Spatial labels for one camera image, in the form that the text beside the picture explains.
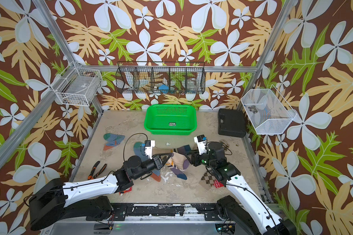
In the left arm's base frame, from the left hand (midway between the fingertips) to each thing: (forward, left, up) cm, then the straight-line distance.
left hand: (172, 153), depth 71 cm
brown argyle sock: (-6, -20, -21) cm, 30 cm away
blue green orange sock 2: (+14, +23, -23) cm, 35 cm away
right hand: (+3, -7, -5) cm, 10 cm away
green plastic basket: (+42, +3, -23) cm, 48 cm away
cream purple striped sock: (0, -3, -6) cm, 7 cm away
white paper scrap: (+20, +4, -24) cm, 31 cm away
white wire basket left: (+39, +57, +12) cm, 70 cm away
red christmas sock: (-8, -26, -21) cm, 34 cm away
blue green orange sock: (+20, +41, -20) cm, 50 cm away
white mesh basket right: (+25, -55, +3) cm, 60 cm away
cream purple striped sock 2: (-5, -1, -6) cm, 8 cm away
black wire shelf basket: (+52, -5, +9) cm, 53 cm away
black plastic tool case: (+32, -41, -15) cm, 54 cm away
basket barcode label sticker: (+37, +1, -22) cm, 43 cm away
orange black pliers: (-4, +49, -22) cm, 54 cm away
